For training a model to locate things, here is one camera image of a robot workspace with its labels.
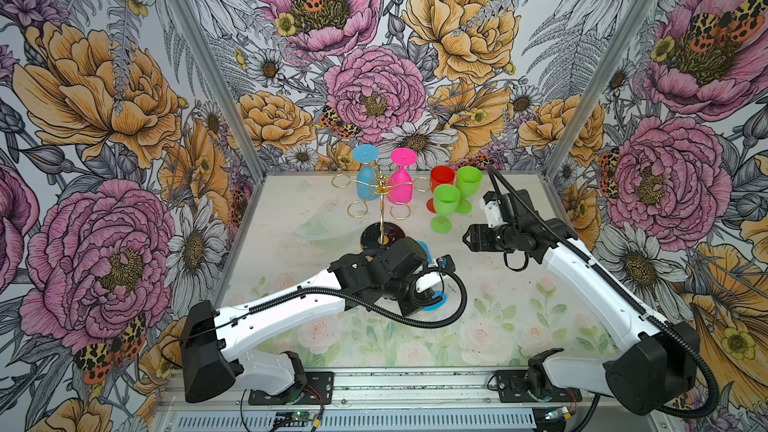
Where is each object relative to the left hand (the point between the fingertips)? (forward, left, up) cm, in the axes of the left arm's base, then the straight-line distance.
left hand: (422, 298), depth 71 cm
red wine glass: (+42, -9, -2) cm, 43 cm away
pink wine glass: (+31, +4, +6) cm, 32 cm away
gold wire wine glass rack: (+25, +9, +10) cm, 29 cm away
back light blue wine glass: (+26, +13, +10) cm, 31 cm away
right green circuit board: (-21, -31, -18) cm, 42 cm away
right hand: (+14, -15, -1) cm, 21 cm away
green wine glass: (+32, -10, -3) cm, 34 cm away
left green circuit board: (-20, +28, -18) cm, 39 cm away
